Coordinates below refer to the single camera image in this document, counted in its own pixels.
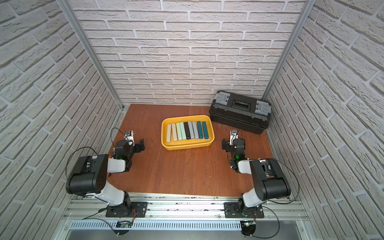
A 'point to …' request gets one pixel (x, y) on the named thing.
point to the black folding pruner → (187, 130)
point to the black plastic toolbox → (251, 114)
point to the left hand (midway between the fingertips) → (136, 137)
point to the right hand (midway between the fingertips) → (234, 138)
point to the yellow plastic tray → (186, 144)
